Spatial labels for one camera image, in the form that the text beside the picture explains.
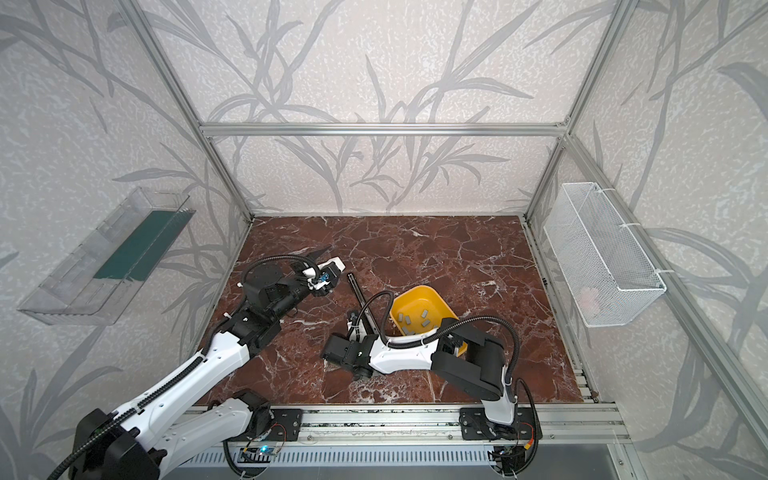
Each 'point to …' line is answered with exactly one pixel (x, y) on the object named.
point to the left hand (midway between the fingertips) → (336, 244)
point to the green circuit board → (256, 454)
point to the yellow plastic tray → (420, 310)
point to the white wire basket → (611, 277)
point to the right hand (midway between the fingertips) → (355, 339)
